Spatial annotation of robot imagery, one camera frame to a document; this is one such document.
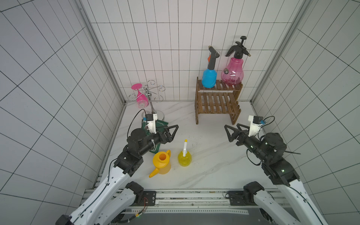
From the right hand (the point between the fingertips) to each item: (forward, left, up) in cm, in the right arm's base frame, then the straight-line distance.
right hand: (225, 126), depth 65 cm
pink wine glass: (+27, +50, -11) cm, 58 cm away
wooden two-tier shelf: (+38, -8, -18) cm, 43 cm away
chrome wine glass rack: (+24, +44, -3) cm, 50 cm away
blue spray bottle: (+37, +6, +3) cm, 37 cm away
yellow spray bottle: (-9, +19, -19) cm, 28 cm away
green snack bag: (+18, +39, -28) cm, 51 cm away
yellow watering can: (-11, +32, -20) cm, 39 cm away
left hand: (-1, +26, -3) cm, 26 cm away
